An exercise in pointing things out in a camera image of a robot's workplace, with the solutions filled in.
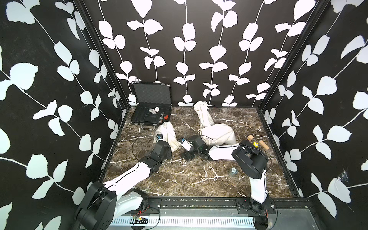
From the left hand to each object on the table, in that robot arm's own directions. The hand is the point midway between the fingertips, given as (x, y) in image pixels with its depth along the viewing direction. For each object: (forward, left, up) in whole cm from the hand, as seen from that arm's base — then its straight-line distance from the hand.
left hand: (168, 145), depth 88 cm
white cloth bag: (+6, 0, +1) cm, 7 cm away
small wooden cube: (+8, -57, -7) cm, 58 cm away
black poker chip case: (+44, +16, -4) cm, 46 cm away
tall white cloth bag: (+15, -24, +9) cm, 29 cm away
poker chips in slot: (+29, +7, -7) cm, 31 cm away
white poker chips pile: (+38, +14, -8) cm, 41 cm away
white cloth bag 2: (+6, -32, +2) cm, 32 cm away
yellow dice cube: (+2, -59, -6) cm, 59 cm away
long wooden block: (+2, -66, -8) cm, 66 cm away
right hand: (+2, -9, -6) cm, 11 cm away
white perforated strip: (-39, -10, -9) cm, 41 cm away
